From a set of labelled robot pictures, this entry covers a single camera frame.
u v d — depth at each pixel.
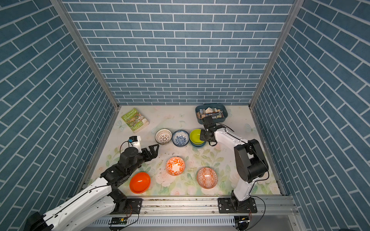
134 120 1.08
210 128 0.71
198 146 0.94
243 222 0.70
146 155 0.69
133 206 0.72
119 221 0.72
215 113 1.14
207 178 0.83
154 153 0.71
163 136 0.99
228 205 0.74
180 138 0.96
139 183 0.79
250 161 0.48
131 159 0.59
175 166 0.87
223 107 1.14
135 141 0.69
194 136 0.97
